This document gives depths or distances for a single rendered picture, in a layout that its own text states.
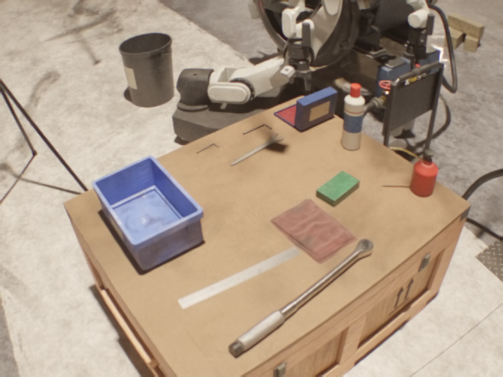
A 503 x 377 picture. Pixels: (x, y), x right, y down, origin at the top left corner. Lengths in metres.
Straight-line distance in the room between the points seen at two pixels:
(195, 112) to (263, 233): 1.20
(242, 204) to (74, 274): 0.85
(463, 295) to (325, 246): 0.79
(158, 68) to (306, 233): 1.68
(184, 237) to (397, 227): 0.58
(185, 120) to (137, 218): 1.03
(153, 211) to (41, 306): 0.73
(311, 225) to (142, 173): 0.51
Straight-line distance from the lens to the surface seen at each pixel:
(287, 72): 1.98
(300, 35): 1.95
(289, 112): 1.78
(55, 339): 1.81
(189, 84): 2.36
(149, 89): 2.78
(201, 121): 2.32
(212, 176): 1.50
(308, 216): 1.34
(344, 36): 2.38
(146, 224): 1.38
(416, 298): 1.67
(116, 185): 1.41
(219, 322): 1.13
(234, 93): 2.29
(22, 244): 2.20
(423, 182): 1.44
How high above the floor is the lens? 1.41
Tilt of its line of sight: 42 degrees down
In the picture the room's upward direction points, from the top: 4 degrees counter-clockwise
